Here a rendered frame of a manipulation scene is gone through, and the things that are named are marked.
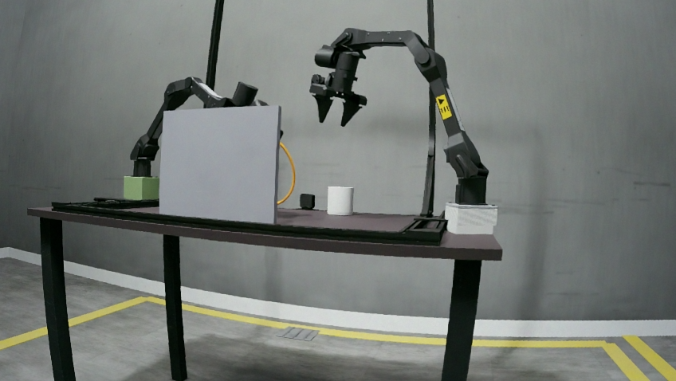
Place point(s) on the white mug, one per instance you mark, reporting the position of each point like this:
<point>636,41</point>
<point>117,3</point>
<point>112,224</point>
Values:
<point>340,200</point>

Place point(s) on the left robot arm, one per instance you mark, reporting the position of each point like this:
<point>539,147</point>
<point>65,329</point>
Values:
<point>460,151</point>

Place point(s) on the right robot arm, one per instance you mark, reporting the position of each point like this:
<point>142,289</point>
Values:
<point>147,145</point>

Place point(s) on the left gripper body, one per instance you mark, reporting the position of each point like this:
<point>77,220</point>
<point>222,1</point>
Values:
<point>342,83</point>

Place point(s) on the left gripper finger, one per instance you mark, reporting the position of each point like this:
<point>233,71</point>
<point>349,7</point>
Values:
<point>323,106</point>
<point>349,111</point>

